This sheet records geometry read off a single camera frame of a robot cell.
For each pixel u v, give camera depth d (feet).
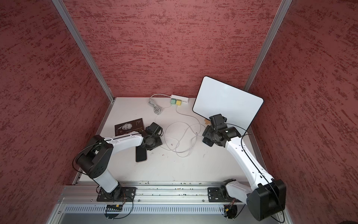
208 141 2.60
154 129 2.44
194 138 3.17
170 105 3.83
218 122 2.00
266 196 1.23
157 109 3.62
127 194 2.43
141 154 2.87
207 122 3.36
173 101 3.85
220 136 1.78
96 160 1.51
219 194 2.42
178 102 3.84
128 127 3.30
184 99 3.86
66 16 2.42
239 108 2.78
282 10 2.36
